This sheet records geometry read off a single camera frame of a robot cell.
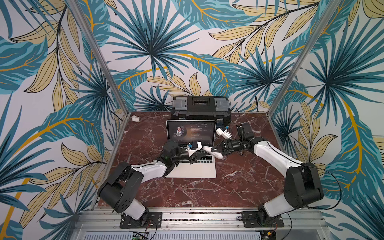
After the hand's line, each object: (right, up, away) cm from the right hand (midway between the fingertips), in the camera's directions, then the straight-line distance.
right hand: (212, 152), depth 75 cm
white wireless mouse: (+2, -1, -4) cm, 5 cm away
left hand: (-3, 0, +2) cm, 4 cm away
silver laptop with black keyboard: (-14, +10, +18) cm, 25 cm away
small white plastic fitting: (-52, +19, +36) cm, 66 cm away
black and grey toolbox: (-4, +25, +25) cm, 36 cm away
